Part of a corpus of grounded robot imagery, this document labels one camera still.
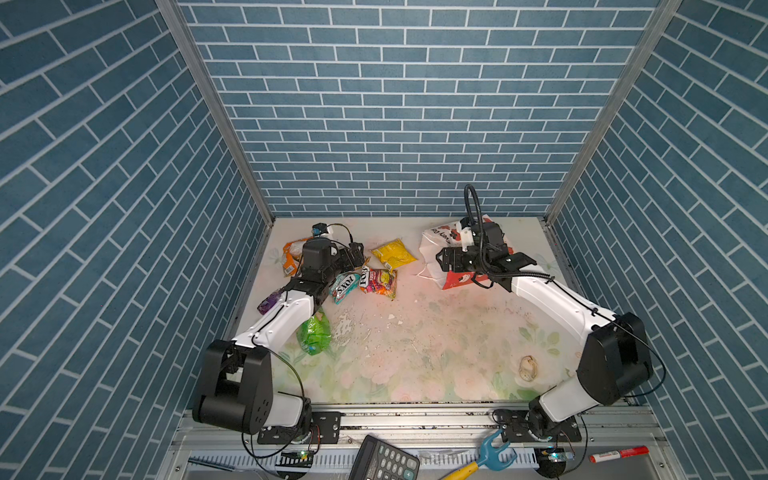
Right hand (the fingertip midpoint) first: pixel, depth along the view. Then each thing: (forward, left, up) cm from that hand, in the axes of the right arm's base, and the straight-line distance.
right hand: (446, 252), depth 87 cm
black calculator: (-50, +14, -17) cm, 54 cm away
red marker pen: (-43, -44, -19) cm, 65 cm away
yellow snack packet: (+10, +16, -15) cm, 24 cm away
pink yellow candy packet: (-4, +20, -12) cm, 24 cm away
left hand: (-1, +28, +1) cm, 28 cm away
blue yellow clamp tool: (-47, -12, -17) cm, 51 cm away
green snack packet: (-5, +32, -14) cm, 35 cm away
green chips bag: (-25, +34, -8) cm, 43 cm away
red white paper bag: (+9, -1, -3) cm, 10 cm away
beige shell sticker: (-25, -25, -20) cm, 41 cm away
